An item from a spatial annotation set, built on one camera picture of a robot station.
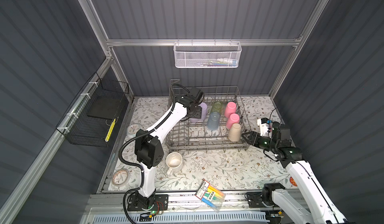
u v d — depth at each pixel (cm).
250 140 68
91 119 72
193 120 85
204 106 93
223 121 105
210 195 74
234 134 86
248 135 72
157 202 73
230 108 96
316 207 41
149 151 49
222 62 91
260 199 73
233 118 91
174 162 85
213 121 88
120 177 82
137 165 53
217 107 93
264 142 65
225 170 84
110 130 69
